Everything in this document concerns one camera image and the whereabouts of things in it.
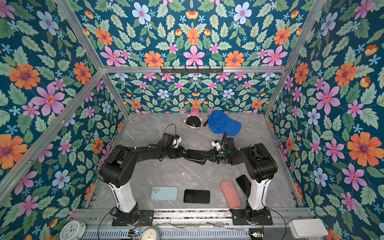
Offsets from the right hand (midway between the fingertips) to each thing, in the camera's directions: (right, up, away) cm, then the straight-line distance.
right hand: (203, 156), depth 91 cm
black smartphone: (-3, +1, -3) cm, 4 cm away
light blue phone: (-22, -20, -8) cm, 31 cm away
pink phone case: (+16, -20, -9) cm, 27 cm away
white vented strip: (-15, -34, -21) cm, 42 cm away
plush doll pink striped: (-6, +23, +14) cm, 27 cm away
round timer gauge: (-24, -30, -25) cm, 46 cm away
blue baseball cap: (+13, +22, +21) cm, 33 cm away
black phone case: (-1, -5, +1) cm, 5 cm away
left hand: (-9, +3, +2) cm, 10 cm away
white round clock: (-60, -30, -23) cm, 71 cm away
